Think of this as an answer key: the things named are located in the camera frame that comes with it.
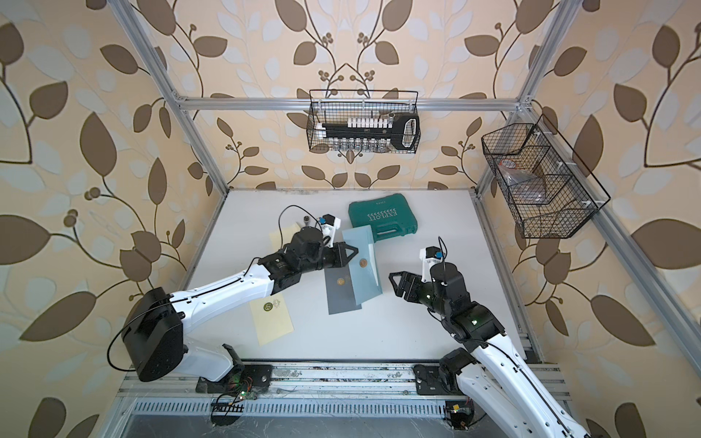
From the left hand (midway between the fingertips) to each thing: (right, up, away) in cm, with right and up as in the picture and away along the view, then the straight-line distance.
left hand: (356, 247), depth 77 cm
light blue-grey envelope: (+2, -6, +2) cm, 7 cm away
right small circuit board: (+28, -44, -5) cm, 52 cm away
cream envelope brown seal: (-19, +4, -10) cm, 22 cm away
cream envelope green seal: (-27, -24, +10) cm, 37 cm away
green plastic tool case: (+12, +9, +28) cm, 32 cm away
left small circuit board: (-29, -38, -6) cm, 48 cm away
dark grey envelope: (-6, -17, +16) cm, 24 cm away
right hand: (+12, -8, -2) cm, 15 cm away
